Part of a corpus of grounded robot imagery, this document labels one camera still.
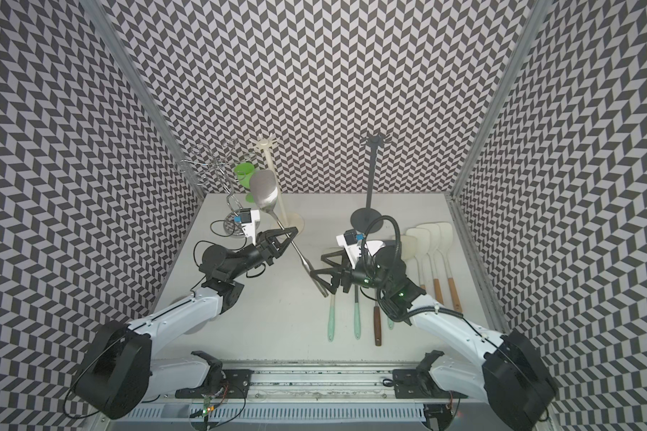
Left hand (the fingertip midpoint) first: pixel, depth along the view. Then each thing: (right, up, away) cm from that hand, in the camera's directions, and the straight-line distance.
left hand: (297, 233), depth 68 cm
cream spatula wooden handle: (+51, -5, +31) cm, 60 cm away
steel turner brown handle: (+23, -29, +13) cm, 39 cm away
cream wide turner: (+8, -27, +16) cm, 32 cm away
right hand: (+5, -10, +1) cm, 11 cm away
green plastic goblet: (-29, +24, +43) cm, 57 cm away
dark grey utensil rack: (+21, +4, +43) cm, 47 cm away
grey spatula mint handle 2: (+27, -29, +15) cm, 42 cm away
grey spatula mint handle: (+16, -27, +15) cm, 35 cm away
